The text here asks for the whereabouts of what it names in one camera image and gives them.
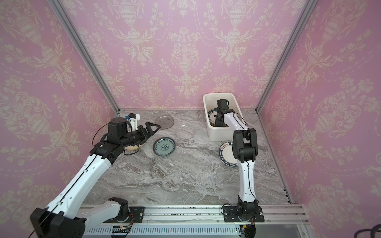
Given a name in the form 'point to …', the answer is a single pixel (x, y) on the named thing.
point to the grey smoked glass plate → (165, 121)
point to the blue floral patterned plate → (163, 146)
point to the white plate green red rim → (212, 118)
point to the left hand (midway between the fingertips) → (157, 131)
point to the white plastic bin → (210, 103)
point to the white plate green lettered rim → (226, 155)
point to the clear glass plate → (185, 132)
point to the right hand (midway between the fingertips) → (218, 113)
